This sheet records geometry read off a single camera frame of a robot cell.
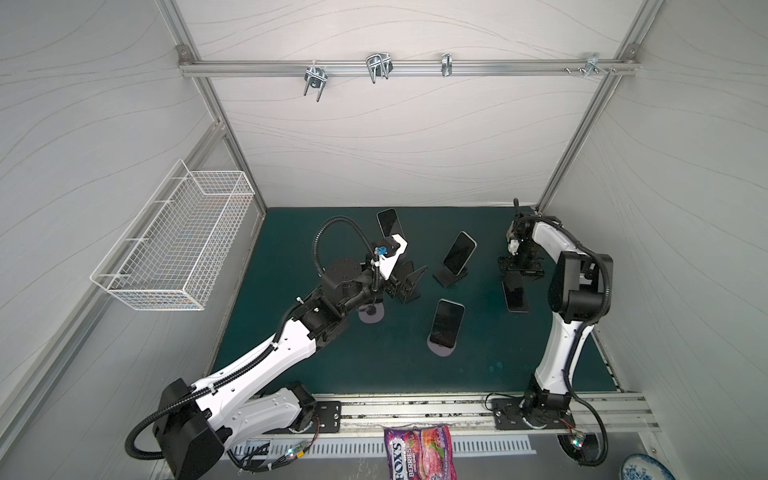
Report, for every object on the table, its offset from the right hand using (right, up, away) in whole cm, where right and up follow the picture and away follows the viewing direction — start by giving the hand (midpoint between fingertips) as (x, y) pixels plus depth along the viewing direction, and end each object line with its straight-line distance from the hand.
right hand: (522, 270), depth 96 cm
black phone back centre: (-44, +16, +3) cm, 47 cm away
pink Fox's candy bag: (-36, -38, -29) cm, 60 cm away
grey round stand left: (-49, -13, -4) cm, 51 cm away
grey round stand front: (-29, -21, -13) cm, 38 cm away
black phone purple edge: (-2, -7, +1) cm, 8 cm away
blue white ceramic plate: (+13, -40, -31) cm, 52 cm away
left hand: (-38, +8, -29) cm, 48 cm away
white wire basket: (-95, +7, -28) cm, 99 cm away
